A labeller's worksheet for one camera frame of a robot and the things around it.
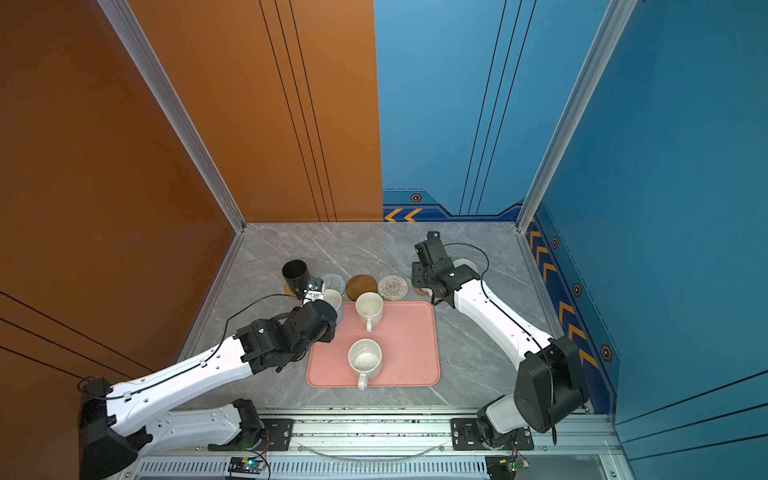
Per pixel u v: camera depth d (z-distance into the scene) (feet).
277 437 2.40
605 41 2.43
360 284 3.36
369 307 3.06
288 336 1.79
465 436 2.37
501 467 2.29
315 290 2.15
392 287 3.30
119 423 1.29
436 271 2.04
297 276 3.16
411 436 2.47
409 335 2.94
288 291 3.28
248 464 2.32
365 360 2.78
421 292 3.26
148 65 2.54
